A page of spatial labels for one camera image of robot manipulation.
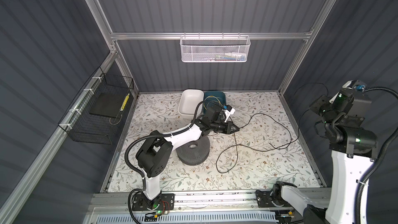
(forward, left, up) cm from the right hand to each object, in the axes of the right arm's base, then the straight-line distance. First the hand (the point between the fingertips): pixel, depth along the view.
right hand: (327, 99), depth 57 cm
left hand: (+3, +28, -26) cm, 38 cm away
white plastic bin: (+38, +58, -41) cm, 80 cm away
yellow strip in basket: (+13, +87, -14) cm, 89 cm away
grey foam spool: (-5, +52, -36) cm, 63 cm away
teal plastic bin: (+33, +40, -35) cm, 62 cm away
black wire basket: (+3, +97, -13) cm, 98 cm away
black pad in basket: (+9, +93, -12) cm, 94 cm away
